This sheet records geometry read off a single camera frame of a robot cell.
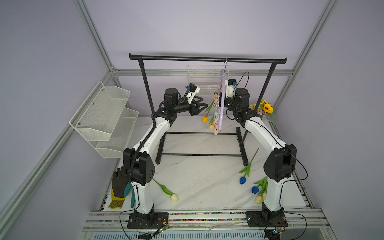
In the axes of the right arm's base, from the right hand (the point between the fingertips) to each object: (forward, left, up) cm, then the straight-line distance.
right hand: (215, 95), depth 84 cm
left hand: (-8, +7, +2) cm, 11 cm away
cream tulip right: (-47, -22, -32) cm, 61 cm away
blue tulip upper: (-30, -19, -34) cm, 50 cm away
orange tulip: (-8, +5, -11) cm, 14 cm away
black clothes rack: (-19, +35, -33) cm, 52 cm away
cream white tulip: (-46, +24, -32) cm, 61 cm away
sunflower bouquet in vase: (-3, -31, -8) cm, 32 cm away
